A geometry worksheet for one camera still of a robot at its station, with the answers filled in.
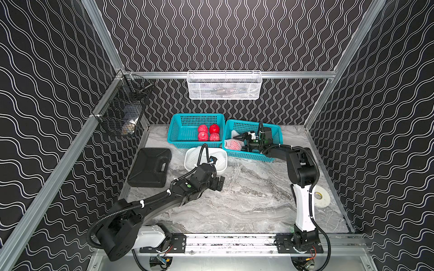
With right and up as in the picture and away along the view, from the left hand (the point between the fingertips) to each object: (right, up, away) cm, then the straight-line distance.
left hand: (217, 173), depth 84 cm
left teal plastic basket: (-24, +25, +35) cm, 49 cm away
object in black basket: (-44, +23, 0) cm, 49 cm away
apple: (-2, +25, +27) cm, 36 cm away
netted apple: (-10, +25, +27) cm, 38 cm away
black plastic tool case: (-37, +1, +9) cm, 38 cm away
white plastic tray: (-5, +9, -12) cm, 16 cm away
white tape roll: (+54, -14, +4) cm, 56 cm away
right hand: (+10, +15, +16) cm, 25 cm away
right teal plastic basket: (+18, +26, +38) cm, 49 cm away
